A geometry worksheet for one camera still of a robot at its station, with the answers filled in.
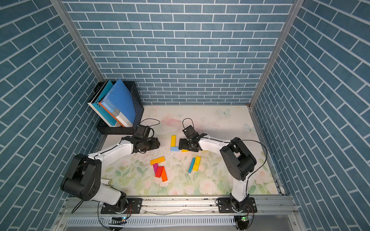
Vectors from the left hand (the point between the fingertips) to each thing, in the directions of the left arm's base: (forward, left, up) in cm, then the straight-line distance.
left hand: (160, 144), depth 91 cm
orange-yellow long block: (-8, +1, -6) cm, 10 cm away
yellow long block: (+6, -8, -5) cm, 11 cm away
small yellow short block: (-6, -16, +4) cm, 17 cm away
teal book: (+13, +34, +21) cm, 42 cm away
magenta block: (-13, +2, -4) cm, 14 cm away
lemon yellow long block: (-15, -26, +20) cm, 36 cm away
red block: (-15, -1, -4) cm, 16 cm away
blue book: (+26, +29, +11) cm, 41 cm away
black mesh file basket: (+11, +38, +6) cm, 40 cm away
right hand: (0, -15, -3) cm, 16 cm away
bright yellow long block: (-11, -24, -4) cm, 26 cm away
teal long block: (-12, -20, -4) cm, 24 cm away
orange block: (-17, -4, -5) cm, 19 cm away
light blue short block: (+1, -9, -6) cm, 11 cm away
